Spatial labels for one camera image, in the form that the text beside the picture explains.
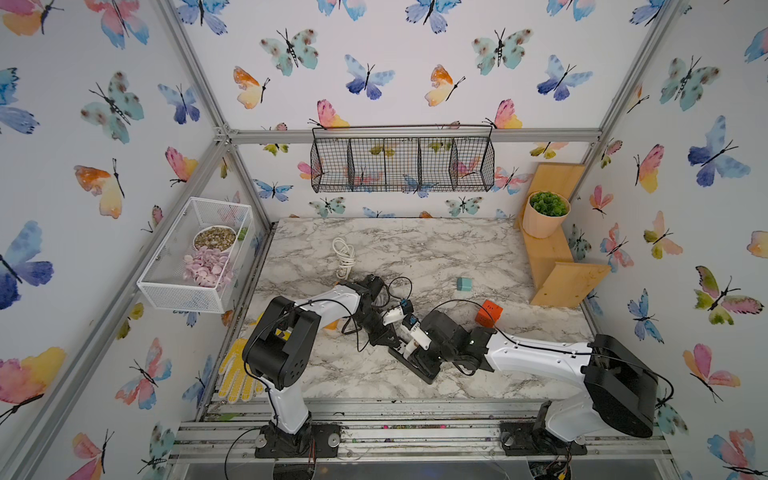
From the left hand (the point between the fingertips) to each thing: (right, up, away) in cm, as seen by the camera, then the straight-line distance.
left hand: (398, 340), depth 88 cm
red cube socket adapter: (+29, +7, +3) cm, 30 cm away
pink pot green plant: (+48, +38, +11) cm, 62 cm away
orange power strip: (-13, +11, -29) cm, 34 cm away
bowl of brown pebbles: (-43, +29, -18) cm, 54 cm away
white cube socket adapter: (+5, +5, -15) cm, 16 cm away
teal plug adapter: (+22, +15, +14) cm, 30 cm away
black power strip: (+5, -1, -15) cm, 16 cm away
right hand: (+5, -1, -5) cm, 7 cm away
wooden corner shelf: (+47, +17, -1) cm, 50 cm away
